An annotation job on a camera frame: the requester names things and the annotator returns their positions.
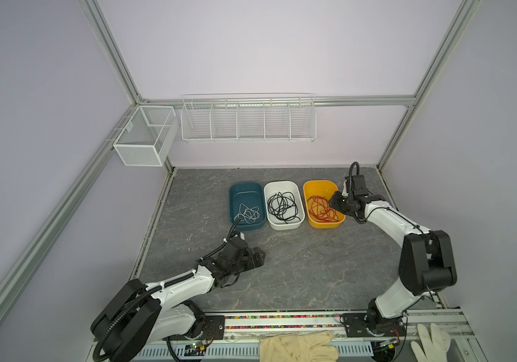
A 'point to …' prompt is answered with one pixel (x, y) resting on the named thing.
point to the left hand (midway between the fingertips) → (257, 260)
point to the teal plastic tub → (246, 200)
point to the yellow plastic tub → (325, 188)
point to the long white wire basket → (246, 118)
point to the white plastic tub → (272, 187)
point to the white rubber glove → (431, 349)
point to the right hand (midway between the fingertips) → (333, 202)
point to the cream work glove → (312, 346)
